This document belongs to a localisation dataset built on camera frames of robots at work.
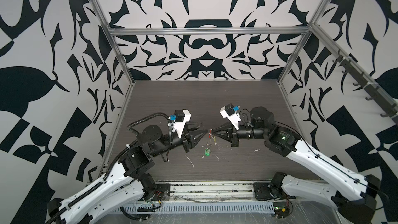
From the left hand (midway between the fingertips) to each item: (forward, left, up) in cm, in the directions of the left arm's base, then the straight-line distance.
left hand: (205, 124), depth 56 cm
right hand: (-1, -4, -5) cm, 6 cm away
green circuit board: (-24, -34, -37) cm, 55 cm away
